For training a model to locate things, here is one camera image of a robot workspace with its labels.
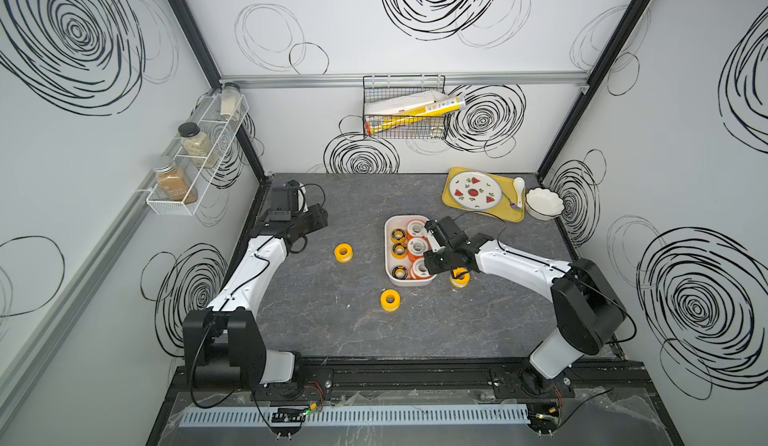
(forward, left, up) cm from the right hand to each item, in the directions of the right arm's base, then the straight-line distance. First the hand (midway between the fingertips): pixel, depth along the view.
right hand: (428, 262), depth 89 cm
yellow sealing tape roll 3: (-2, -10, -4) cm, 11 cm away
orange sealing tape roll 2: (+7, +3, -2) cm, 8 cm away
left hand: (+8, +32, +13) cm, 36 cm away
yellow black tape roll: (+13, +9, -5) cm, 16 cm away
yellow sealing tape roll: (+5, +27, -4) cm, 28 cm away
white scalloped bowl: (+28, -44, -5) cm, 53 cm away
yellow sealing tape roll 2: (-10, +11, -5) cm, 16 cm away
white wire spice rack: (+34, +68, +22) cm, 80 cm away
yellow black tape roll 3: (-1, +8, -5) cm, 10 cm away
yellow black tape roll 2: (+6, +9, -5) cm, 12 cm away
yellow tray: (+27, -31, -6) cm, 42 cm away
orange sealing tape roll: (+13, +3, -1) cm, 14 cm away
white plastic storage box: (+15, +11, -1) cm, 19 cm away
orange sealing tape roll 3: (-2, +3, -1) cm, 4 cm away
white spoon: (+38, -38, -5) cm, 54 cm away
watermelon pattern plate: (+35, -21, -6) cm, 41 cm away
